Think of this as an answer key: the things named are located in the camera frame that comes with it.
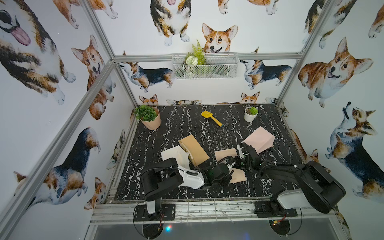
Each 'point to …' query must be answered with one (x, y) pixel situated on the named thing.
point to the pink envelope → (260, 139)
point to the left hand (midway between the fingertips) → (232, 175)
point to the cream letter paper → (238, 175)
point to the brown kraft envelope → (196, 152)
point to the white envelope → (181, 156)
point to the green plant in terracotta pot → (149, 117)
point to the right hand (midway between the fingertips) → (229, 161)
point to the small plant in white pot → (250, 113)
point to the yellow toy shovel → (207, 114)
